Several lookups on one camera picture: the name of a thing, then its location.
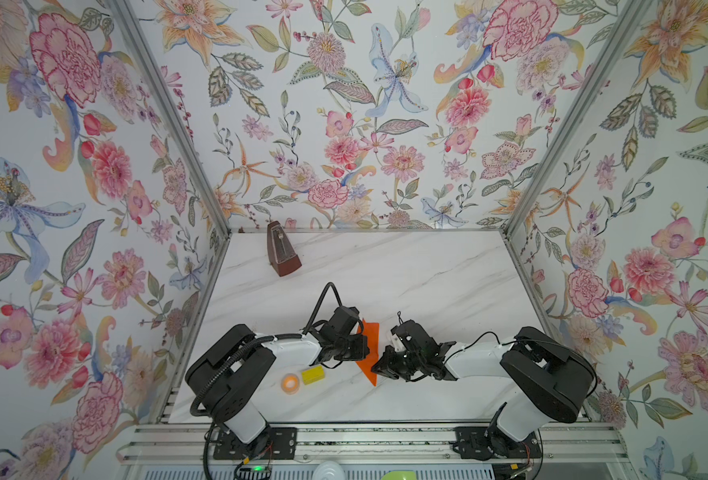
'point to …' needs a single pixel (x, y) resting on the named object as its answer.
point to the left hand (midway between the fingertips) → (374, 354)
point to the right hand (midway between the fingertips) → (369, 369)
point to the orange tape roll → (290, 383)
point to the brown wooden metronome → (282, 255)
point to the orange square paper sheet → (372, 331)
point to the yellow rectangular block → (313, 374)
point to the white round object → (329, 470)
